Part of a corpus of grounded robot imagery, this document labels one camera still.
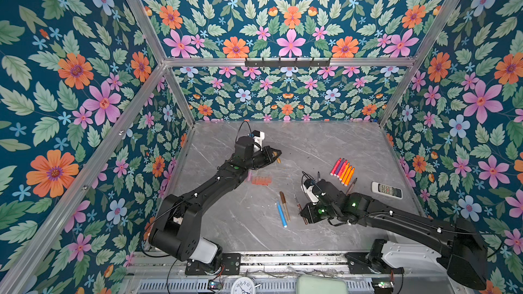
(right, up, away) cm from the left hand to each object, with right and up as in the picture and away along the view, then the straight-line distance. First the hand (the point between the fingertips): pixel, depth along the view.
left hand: (284, 152), depth 81 cm
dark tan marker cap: (-2, -3, 0) cm, 4 cm away
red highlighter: (+29, -9, +18) cm, 36 cm away
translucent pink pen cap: (-14, -15, +15) cm, 25 cm away
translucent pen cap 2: (-10, -15, +14) cm, 22 cm away
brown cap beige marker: (0, -22, +10) cm, 24 cm away
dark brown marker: (+6, -22, -4) cm, 23 cm away
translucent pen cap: (-11, -15, +14) cm, 23 cm away
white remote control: (+47, -18, +10) cm, 51 cm away
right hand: (+7, -22, -4) cm, 23 cm away
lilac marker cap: (-12, -7, -12) cm, 18 cm away
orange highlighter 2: (+30, -11, +18) cm, 37 cm away
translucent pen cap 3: (-6, -15, +16) cm, 22 cm away
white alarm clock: (-15, -44, -13) cm, 48 cm away
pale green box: (+8, -44, -13) cm, 47 cm away
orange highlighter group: (+32, -13, +15) cm, 38 cm away
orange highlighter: (+30, -11, +18) cm, 37 cm away
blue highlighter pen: (0, -29, +3) cm, 29 cm away
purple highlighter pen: (+28, -9, +18) cm, 34 cm away
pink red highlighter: (+27, -8, +20) cm, 34 cm away
